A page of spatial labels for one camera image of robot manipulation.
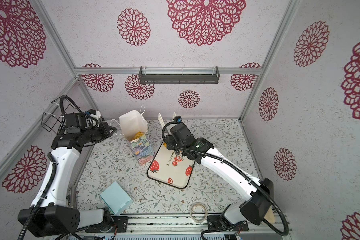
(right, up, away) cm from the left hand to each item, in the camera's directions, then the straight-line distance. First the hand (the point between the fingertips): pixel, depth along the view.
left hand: (116, 131), depth 75 cm
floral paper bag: (+2, +2, +27) cm, 27 cm away
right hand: (+27, -2, -1) cm, 27 cm away
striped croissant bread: (+6, -2, +18) cm, 19 cm away
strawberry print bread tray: (+25, -23, +19) cm, 39 cm away
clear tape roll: (+38, -42, +1) cm, 57 cm away
